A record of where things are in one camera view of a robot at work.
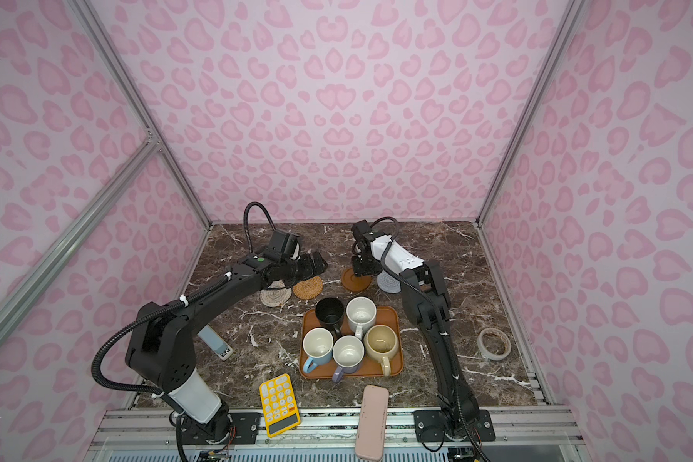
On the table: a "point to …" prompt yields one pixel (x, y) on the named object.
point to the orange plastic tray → (371, 367)
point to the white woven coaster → (275, 297)
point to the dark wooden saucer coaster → (354, 283)
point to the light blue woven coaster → (388, 283)
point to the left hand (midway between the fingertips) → (322, 268)
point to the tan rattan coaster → (308, 289)
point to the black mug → (329, 312)
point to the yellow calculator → (279, 405)
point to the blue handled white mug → (318, 346)
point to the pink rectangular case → (371, 436)
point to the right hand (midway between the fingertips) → (365, 270)
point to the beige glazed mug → (380, 345)
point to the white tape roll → (493, 344)
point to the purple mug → (347, 355)
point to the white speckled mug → (361, 312)
